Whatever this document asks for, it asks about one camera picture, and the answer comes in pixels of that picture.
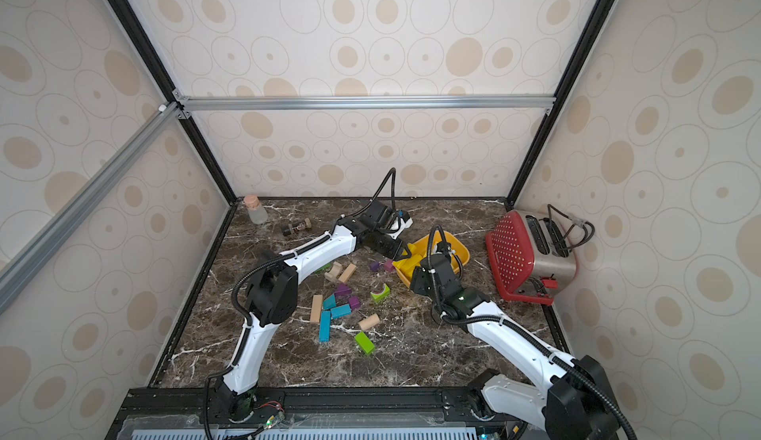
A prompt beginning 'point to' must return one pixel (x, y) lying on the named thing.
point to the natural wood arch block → (336, 270)
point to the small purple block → (375, 267)
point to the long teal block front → (325, 326)
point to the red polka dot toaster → (533, 255)
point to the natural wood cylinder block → (370, 322)
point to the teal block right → (340, 311)
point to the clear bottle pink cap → (258, 214)
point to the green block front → (365, 342)
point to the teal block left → (329, 302)
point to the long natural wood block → (316, 308)
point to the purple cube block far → (387, 265)
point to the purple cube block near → (354, 302)
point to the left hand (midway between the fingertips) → (416, 252)
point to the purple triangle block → (343, 290)
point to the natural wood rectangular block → (347, 273)
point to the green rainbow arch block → (380, 297)
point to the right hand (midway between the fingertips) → (433, 272)
